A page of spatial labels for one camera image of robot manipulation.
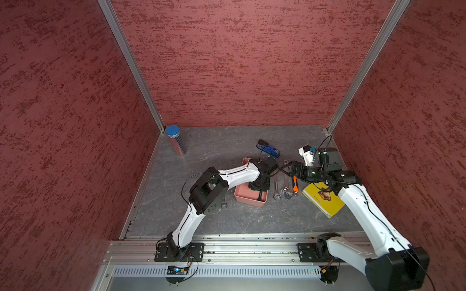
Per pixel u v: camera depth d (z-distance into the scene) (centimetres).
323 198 87
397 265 37
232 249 76
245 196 85
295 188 92
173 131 92
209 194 53
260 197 90
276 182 97
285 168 72
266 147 110
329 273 71
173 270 72
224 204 85
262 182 80
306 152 71
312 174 65
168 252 65
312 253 74
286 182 95
